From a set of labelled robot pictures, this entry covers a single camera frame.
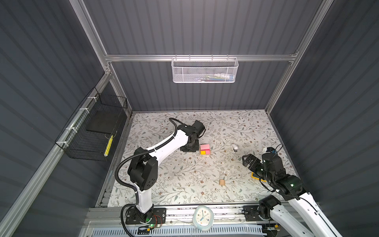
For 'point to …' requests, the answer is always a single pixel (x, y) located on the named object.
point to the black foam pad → (105, 121)
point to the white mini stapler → (235, 147)
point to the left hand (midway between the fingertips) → (192, 149)
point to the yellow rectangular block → (203, 152)
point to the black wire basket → (89, 134)
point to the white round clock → (203, 217)
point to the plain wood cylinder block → (222, 182)
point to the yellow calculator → (252, 173)
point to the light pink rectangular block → (206, 146)
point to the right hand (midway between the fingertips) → (249, 162)
